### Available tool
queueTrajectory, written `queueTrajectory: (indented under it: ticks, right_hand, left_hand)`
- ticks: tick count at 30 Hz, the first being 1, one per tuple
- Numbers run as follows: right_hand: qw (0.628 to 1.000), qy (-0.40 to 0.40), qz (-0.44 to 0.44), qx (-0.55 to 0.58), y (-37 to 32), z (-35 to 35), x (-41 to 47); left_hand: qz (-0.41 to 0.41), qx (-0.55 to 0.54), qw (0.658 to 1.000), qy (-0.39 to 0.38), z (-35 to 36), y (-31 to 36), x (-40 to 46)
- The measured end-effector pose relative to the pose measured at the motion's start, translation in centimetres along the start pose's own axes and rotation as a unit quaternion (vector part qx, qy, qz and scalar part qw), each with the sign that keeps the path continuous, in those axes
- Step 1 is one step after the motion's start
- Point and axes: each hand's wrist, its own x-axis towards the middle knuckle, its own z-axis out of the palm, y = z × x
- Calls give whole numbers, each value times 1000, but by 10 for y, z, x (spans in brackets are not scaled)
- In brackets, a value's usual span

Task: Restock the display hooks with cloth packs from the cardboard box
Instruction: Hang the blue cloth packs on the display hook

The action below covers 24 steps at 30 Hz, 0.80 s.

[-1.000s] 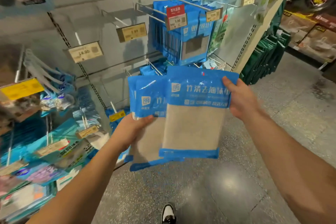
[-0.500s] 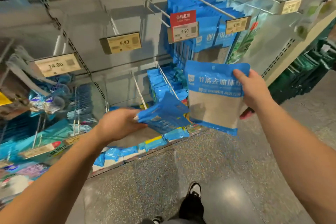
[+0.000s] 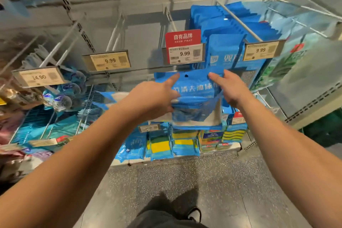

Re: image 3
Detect person's right hand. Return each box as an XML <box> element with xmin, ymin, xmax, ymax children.
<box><xmin>208</xmin><ymin>69</ymin><xmax>255</xmax><ymax>110</ymax></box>

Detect person's left hand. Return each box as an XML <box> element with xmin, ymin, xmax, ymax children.
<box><xmin>120</xmin><ymin>73</ymin><xmax>181</xmax><ymax>125</ymax></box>

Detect blue cloth packet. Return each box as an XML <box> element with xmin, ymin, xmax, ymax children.
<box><xmin>155</xmin><ymin>70</ymin><xmax>223</xmax><ymax>128</ymax></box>

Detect blue steel-cloth packets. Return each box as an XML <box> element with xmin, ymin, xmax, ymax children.
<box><xmin>187</xmin><ymin>2</ymin><xmax>289</xmax><ymax>90</ymax></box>

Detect person's right forearm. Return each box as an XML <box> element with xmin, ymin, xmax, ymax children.
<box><xmin>238</xmin><ymin>94</ymin><xmax>342</xmax><ymax>228</ymax></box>

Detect person's grey trousers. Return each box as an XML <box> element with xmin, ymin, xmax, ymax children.
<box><xmin>128</xmin><ymin>209</ymin><xmax>209</xmax><ymax>228</ymax></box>

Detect person's black shoe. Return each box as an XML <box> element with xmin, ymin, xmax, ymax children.
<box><xmin>184</xmin><ymin>206</ymin><xmax>203</xmax><ymax>223</ymax></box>

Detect striped sponge packets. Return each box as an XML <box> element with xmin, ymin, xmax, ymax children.
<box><xmin>200</xmin><ymin>124</ymin><xmax>248</xmax><ymax>154</ymax></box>

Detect yellowish price tag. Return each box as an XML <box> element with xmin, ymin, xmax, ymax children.
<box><xmin>82</xmin><ymin>50</ymin><xmax>131</xmax><ymax>72</ymax></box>
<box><xmin>12</xmin><ymin>66</ymin><xmax>66</xmax><ymax>88</ymax></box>
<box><xmin>243</xmin><ymin>40</ymin><xmax>285</xmax><ymax>62</ymax></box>

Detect yellow green sponge packets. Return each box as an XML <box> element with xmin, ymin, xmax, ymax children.
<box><xmin>147</xmin><ymin>126</ymin><xmax>201</xmax><ymax>161</ymax></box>

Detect blue glove packets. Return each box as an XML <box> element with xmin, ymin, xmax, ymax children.
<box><xmin>115</xmin><ymin>129</ymin><xmax>149</xmax><ymax>163</ymax></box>

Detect clear packets with green print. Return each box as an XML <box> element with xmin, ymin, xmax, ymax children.
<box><xmin>251</xmin><ymin>1</ymin><xmax>342</xmax><ymax>119</ymax></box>

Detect red white price tag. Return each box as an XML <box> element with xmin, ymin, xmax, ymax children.
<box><xmin>162</xmin><ymin>29</ymin><xmax>205</xmax><ymax>66</ymax></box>

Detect metal peg hook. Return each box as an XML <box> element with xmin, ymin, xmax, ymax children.
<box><xmin>160</xmin><ymin>7</ymin><xmax>180</xmax><ymax>50</ymax></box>
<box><xmin>106</xmin><ymin>14</ymin><xmax>127</xmax><ymax>53</ymax></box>
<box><xmin>215</xmin><ymin>0</ymin><xmax>265</xmax><ymax>44</ymax></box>
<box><xmin>38</xmin><ymin>19</ymin><xmax>86</xmax><ymax>70</ymax></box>

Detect teal cloth packets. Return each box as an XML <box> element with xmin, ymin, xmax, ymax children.
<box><xmin>11</xmin><ymin>105</ymin><xmax>115</xmax><ymax>146</ymax></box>

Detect dark green goods pile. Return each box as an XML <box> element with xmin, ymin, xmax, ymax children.
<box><xmin>302</xmin><ymin>108</ymin><xmax>342</xmax><ymax>148</ymax></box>

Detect pink goods pile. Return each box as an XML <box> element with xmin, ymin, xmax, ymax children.
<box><xmin>0</xmin><ymin>110</ymin><xmax>33</xmax><ymax>183</ymax></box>

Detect long wire peg hooks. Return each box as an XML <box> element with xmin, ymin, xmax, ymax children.
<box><xmin>262</xmin><ymin>0</ymin><xmax>342</xmax><ymax>39</ymax></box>

